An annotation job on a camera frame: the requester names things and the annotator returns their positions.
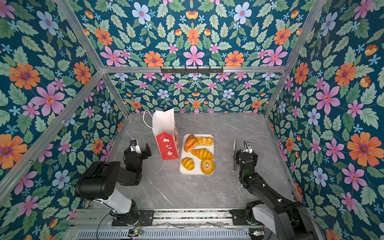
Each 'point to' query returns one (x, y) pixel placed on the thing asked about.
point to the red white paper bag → (165, 129)
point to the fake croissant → (190, 143)
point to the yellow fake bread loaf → (205, 141)
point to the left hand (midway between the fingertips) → (139, 141)
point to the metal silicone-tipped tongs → (235, 165)
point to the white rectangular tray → (197, 170)
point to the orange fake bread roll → (202, 153)
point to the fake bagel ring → (207, 166)
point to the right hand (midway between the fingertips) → (246, 150)
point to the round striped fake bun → (188, 163)
